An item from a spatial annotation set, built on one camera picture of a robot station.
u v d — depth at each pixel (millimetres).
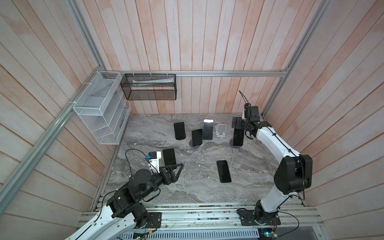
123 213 478
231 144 997
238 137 916
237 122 819
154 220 736
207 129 1010
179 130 981
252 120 688
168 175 570
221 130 1069
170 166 862
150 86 997
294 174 463
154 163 602
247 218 729
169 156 875
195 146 1004
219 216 761
